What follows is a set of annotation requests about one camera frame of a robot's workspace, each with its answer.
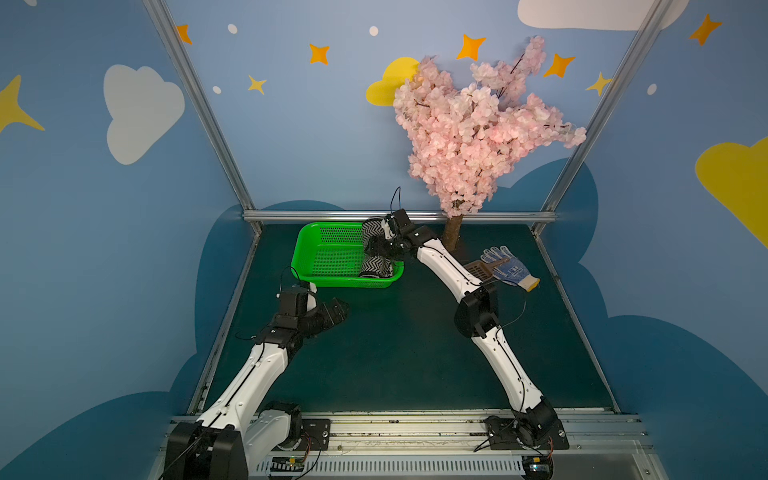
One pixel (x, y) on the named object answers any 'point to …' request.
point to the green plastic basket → (330, 255)
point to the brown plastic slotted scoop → (480, 270)
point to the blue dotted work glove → (512, 272)
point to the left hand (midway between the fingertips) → (339, 308)
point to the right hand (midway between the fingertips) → (377, 248)
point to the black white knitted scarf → (374, 266)
